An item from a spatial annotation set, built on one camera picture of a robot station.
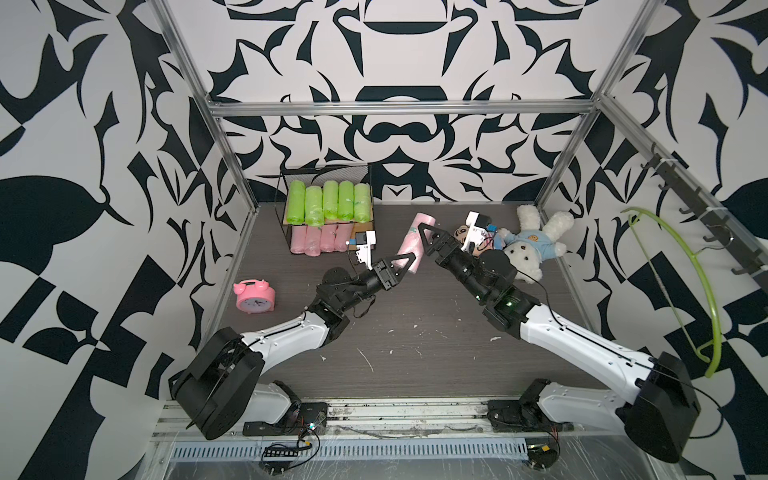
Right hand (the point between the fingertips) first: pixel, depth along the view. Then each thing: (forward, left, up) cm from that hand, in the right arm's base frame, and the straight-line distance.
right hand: (426, 227), depth 70 cm
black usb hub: (-40, +35, -36) cm, 64 cm away
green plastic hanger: (-28, -53, -8) cm, 61 cm away
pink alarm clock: (-5, +47, -23) cm, 52 cm away
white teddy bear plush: (+13, -37, -25) cm, 46 cm away
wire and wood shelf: (+44, +36, -22) cm, 61 cm away
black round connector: (-41, -27, -36) cm, 60 cm away
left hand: (-4, +4, -4) cm, 7 cm away
